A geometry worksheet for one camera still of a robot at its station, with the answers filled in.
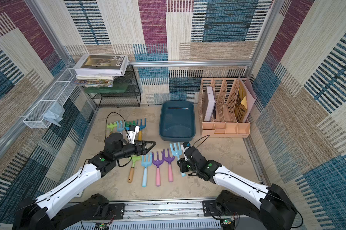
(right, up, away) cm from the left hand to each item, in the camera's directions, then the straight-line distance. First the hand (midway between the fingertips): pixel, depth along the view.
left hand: (150, 142), depth 75 cm
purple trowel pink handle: (+2, -15, +14) cm, 21 cm away
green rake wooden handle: (-22, +8, +33) cm, 41 cm away
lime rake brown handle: (-34, +7, +33) cm, 48 cm away
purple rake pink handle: (+9, -13, +15) cm, 22 cm away
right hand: (+14, -12, +7) cm, 20 cm away
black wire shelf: (-23, +29, +44) cm, 58 cm away
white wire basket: (-53, +29, +8) cm, 61 cm away
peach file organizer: (+47, +21, +30) cm, 60 cm away
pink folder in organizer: (+56, +25, +9) cm, 62 cm away
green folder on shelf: (-26, +32, +22) cm, 47 cm away
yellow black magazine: (+57, +21, +22) cm, 64 cm away
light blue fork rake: (-27, +5, +31) cm, 41 cm away
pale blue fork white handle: (-5, -16, +14) cm, 22 cm away
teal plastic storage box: (+14, +10, +33) cm, 38 cm away
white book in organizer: (+37, +17, +27) cm, 49 cm away
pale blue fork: (+14, -7, +8) cm, 18 cm away
